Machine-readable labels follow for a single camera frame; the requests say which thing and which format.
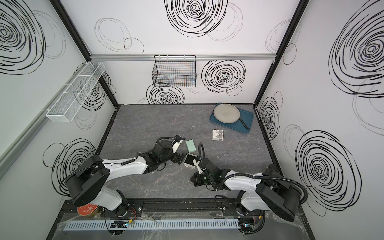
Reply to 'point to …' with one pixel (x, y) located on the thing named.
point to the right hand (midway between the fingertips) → (190, 182)
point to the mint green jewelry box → (191, 146)
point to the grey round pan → (227, 113)
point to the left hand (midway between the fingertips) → (181, 148)
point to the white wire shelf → (72, 96)
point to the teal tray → (246, 116)
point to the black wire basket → (174, 71)
